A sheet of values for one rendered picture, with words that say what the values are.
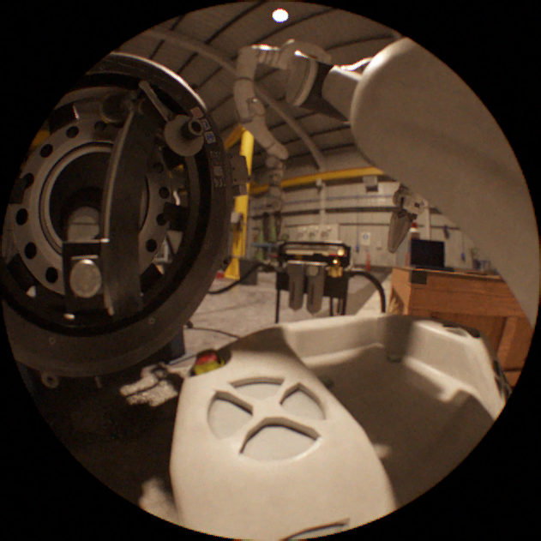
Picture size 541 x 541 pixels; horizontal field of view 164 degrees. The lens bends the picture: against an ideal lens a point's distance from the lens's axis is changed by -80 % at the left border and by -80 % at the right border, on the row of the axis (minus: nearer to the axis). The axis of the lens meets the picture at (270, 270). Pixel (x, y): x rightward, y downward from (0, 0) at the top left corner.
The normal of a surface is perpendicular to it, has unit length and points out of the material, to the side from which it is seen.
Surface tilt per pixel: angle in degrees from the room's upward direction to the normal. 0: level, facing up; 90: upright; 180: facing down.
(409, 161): 100
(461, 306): 90
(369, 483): 38
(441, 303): 90
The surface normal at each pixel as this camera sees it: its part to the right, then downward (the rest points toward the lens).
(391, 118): -0.96, -0.04
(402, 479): 0.12, -0.94
